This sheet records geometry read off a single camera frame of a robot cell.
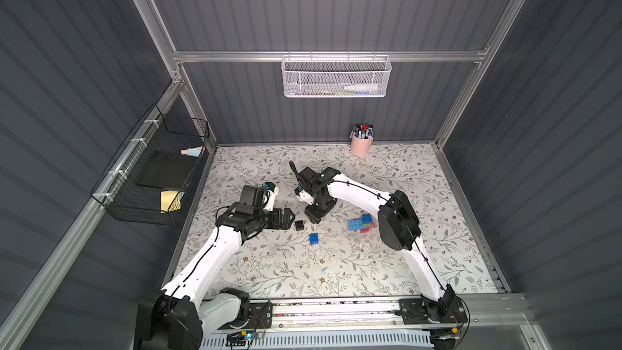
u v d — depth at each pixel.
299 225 0.91
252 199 0.63
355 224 0.88
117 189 0.62
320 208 0.82
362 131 1.08
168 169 0.74
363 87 0.93
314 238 0.89
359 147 1.14
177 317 0.38
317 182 0.70
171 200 0.61
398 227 0.56
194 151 0.82
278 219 0.72
